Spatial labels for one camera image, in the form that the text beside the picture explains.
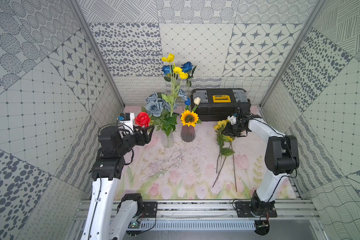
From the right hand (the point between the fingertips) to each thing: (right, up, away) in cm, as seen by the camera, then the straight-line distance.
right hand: (224, 134), depth 94 cm
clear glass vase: (-36, -4, -1) cm, 37 cm away
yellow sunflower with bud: (+1, -11, -1) cm, 11 cm away
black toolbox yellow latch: (-4, +20, +5) cm, 21 cm away
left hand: (-41, +7, -28) cm, 50 cm away
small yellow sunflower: (-23, +10, -16) cm, 30 cm away
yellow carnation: (-2, +4, +5) cm, 7 cm away
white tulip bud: (-18, +20, -8) cm, 28 cm away
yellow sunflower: (+5, -4, +2) cm, 6 cm away
